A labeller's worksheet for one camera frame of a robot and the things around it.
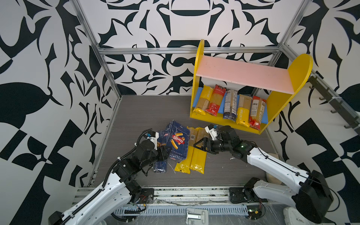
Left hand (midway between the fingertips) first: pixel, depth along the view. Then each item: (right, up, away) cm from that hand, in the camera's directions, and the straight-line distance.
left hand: (170, 146), depth 73 cm
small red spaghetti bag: (+55, +20, +18) cm, 61 cm away
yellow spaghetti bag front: (+47, +21, +19) cm, 55 cm away
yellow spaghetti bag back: (+16, -11, +12) cm, 23 cm away
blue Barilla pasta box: (+3, +3, +6) cm, 8 cm away
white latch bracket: (+13, -32, -6) cm, 35 cm away
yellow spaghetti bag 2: (+23, +29, +26) cm, 45 cm away
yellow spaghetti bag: (+8, -14, +10) cm, 19 cm away
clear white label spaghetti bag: (+38, +22, +19) cm, 47 cm away
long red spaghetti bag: (+30, +25, +23) cm, 46 cm away
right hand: (+15, -1, +1) cm, 15 cm away
